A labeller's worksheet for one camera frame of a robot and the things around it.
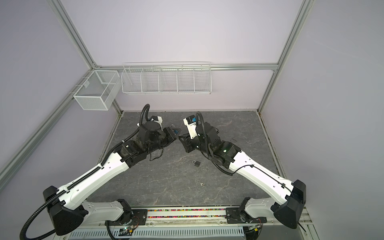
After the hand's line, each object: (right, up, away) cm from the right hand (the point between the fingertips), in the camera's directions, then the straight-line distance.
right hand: (181, 137), depth 68 cm
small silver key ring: (+10, -28, +16) cm, 34 cm away
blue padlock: (-2, +3, +1) cm, 4 cm away
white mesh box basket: (-57, +28, +29) cm, 70 cm away
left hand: (-1, +2, +2) cm, 2 cm away
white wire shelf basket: (+3, +40, +37) cm, 54 cm away
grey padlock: (+7, -18, +24) cm, 31 cm away
